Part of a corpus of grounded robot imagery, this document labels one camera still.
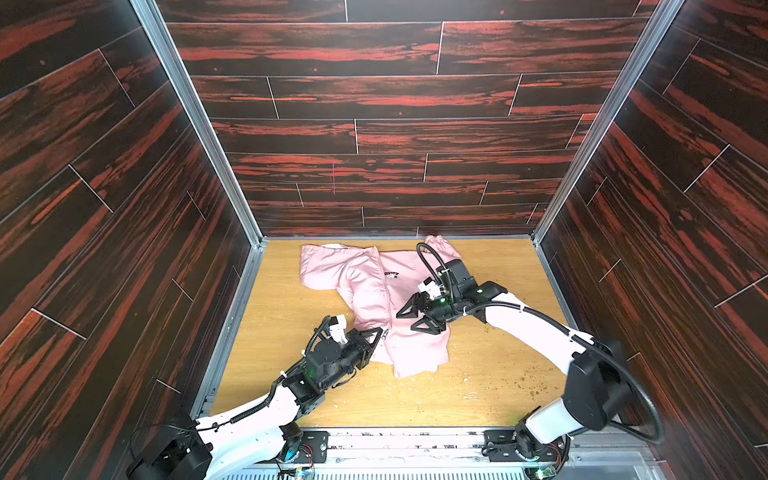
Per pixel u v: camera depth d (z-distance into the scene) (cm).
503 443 73
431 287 78
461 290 65
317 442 75
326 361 59
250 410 50
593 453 73
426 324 73
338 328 74
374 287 98
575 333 46
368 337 75
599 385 43
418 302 72
